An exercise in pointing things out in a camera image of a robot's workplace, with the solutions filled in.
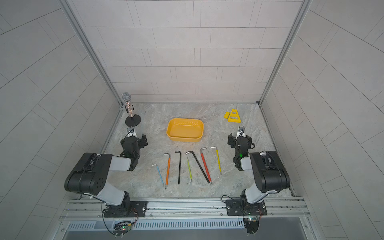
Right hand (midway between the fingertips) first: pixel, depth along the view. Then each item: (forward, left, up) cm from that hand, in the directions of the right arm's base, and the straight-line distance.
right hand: (239, 132), depth 94 cm
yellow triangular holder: (+17, -1, -4) cm, 17 cm away
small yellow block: (+18, +5, -3) cm, 19 cm away
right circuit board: (-47, +3, -11) cm, 49 cm away
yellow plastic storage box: (+8, +34, -4) cm, 35 cm away
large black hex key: (-17, +27, -4) cm, 32 cm away
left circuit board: (-45, +62, -2) cm, 77 cm away
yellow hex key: (-14, +15, -5) cm, 21 cm away
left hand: (+3, +64, +2) cm, 64 cm away
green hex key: (-22, +32, -4) cm, 39 cm away
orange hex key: (-20, +44, -3) cm, 49 cm away
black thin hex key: (-17, +38, -3) cm, 42 cm away
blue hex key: (-21, +49, -4) cm, 54 cm away
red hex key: (-23, +22, -4) cm, 32 cm away
